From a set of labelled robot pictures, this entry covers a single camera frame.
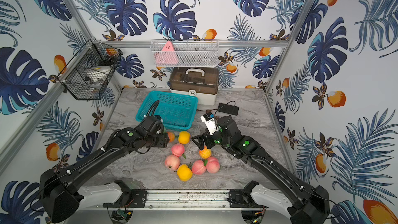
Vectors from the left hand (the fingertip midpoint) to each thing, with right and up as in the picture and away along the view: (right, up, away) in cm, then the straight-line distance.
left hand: (164, 137), depth 78 cm
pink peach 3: (+25, -14, +1) cm, 29 cm away
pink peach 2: (+4, -13, +1) cm, 13 cm away
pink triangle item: (-1, +45, +11) cm, 46 cm away
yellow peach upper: (+9, -2, +12) cm, 15 cm away
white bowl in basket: (-34, +32, +2) cm, 47 cm away
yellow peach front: (+10, -18, -1) cm, 20 cm away
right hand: (+18, +3, -5) cm, 19 cm away
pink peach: (+6, -7, +5) cm, 11 cm away
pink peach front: (+17, -15, 0) cm, 23 cm away
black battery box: (+39, +14, +31) cm, 52 cm away
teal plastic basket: (+2, +13, +31) cm, 34 cm away
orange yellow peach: (+21, -10, +6) cm, 24 cm away
